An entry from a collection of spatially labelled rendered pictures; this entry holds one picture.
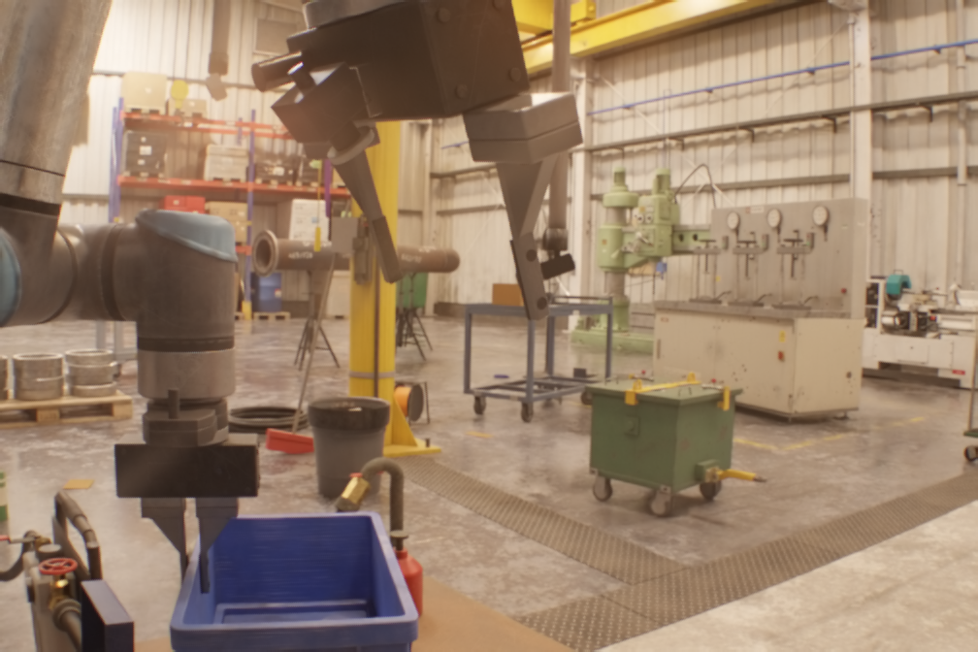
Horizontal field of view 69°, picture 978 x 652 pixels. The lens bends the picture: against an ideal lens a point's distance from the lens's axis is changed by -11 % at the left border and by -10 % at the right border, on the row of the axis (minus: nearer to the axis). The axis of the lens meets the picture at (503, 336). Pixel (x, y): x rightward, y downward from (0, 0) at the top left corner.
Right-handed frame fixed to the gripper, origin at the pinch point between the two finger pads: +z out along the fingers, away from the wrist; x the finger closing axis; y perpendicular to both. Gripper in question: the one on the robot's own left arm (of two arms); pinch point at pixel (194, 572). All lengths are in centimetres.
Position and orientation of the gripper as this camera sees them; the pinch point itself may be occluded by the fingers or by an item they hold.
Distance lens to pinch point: 79.5
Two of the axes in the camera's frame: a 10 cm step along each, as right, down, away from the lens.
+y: -2.6, -0.8, 9.6
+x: -9.6, -0.1, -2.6
